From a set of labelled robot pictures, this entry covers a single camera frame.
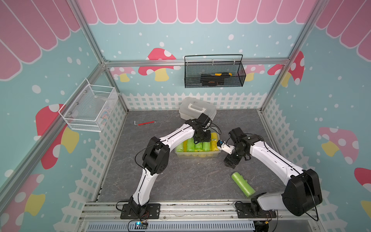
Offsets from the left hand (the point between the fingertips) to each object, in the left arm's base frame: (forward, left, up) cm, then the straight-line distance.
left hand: (208, 141), depth 92 cm
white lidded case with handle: (+26, +10, +4) cm, 28 cm away
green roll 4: (-24, -19, -6) cm, 31 cm away
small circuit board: (-44, +37, -11) cm, 58 cm away
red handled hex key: (+22, +43, -8) cm, 49 cm away
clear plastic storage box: (-7, +6, -6) cm, 10 cm away
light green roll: (-6, +18, +1) cm, 19 cm away
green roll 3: (-4, +2, +1) cm, 4 cm away
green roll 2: (-4, +6, 0) cm, 8 cm away
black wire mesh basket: (+39, +3, +26) cm, 47 cm away
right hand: (-12, -13, +1) cm, 17 cm away
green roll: (-3, +11, +1) cm, 12 cm away
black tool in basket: (+30, -3, +26) cm, 39 cm away
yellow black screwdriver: (+33, -6, +27) cm, 43 cm away
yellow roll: (-1, -3, +1) cm, 4 cm away
